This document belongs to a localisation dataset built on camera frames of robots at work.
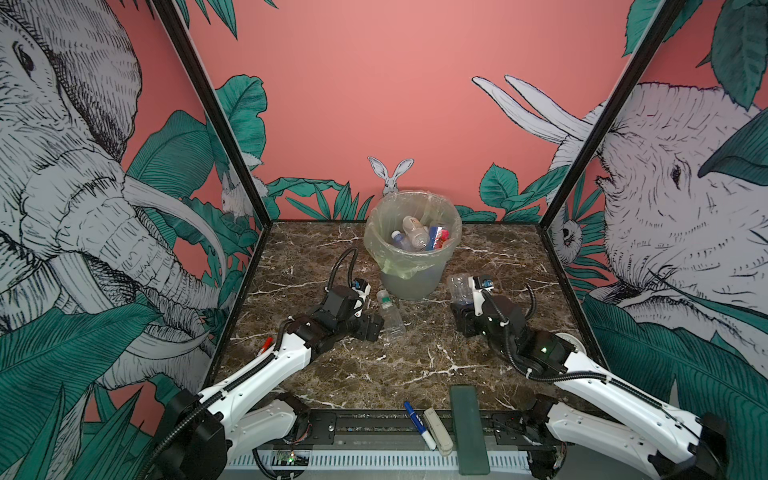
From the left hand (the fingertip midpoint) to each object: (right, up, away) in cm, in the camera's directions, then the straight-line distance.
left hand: (371, 313), depth 81 cm
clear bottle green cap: (+7, -6, +5) cm, 10 cm away
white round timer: (+59, -9, +5) cm, 60 cm away
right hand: (+23, +4, -6) cm, 24 cm away
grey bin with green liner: (+11, +11, 0) cm, 16 cm away
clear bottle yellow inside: (+14, +23, +11) cm, 29 cm away
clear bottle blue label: (+23, +7, -9) cm, 26 cm away
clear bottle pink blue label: (+8, +21, +14) cm, 27 cm away
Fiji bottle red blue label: (+19, +21, +5) cm, 29 cm away
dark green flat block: (+26, -28, -7) cm, 39 cm away
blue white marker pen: (+13, -26, -8) cm, 31 cm away
